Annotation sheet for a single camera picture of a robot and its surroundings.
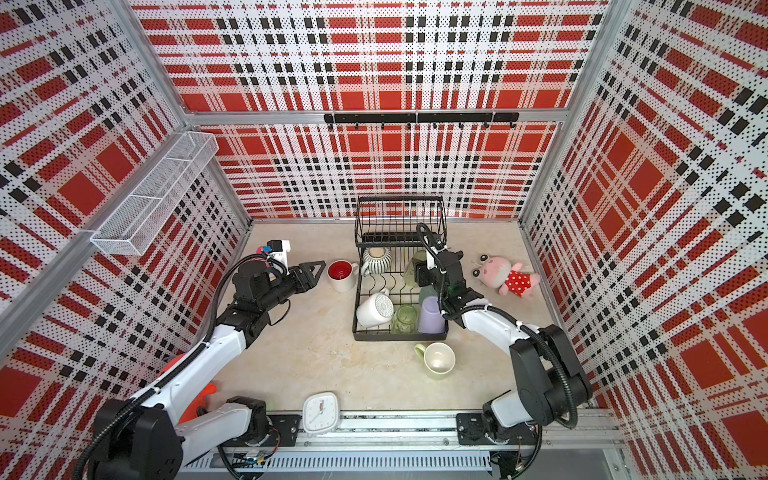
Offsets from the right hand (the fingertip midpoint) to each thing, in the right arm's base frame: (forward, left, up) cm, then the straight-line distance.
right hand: (426, 256), depth 88 cm
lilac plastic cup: (-18, -1, -6) cm, 19 cm away
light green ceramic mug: (-26, -3, -14) cm, 29 cm away
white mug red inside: (+3, +29, -13) cm, 32 cm away
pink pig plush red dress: (+1, -24, -10) cm, 26 cm away
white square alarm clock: (-39, +29, -14) cm, 51 cm away
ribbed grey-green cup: (+4, +16, -8) cm, 18 cm away
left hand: (-7, +29, +5) cm, 30 cm away
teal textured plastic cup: (-3, 0, -16) cm, 16 cm away
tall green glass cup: (0, +2, -1) cm, 2 cm away
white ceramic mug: (-14, +15, -6) cm, 22 cm away
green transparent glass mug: (-18, +7, -7) cm, 20 cm away
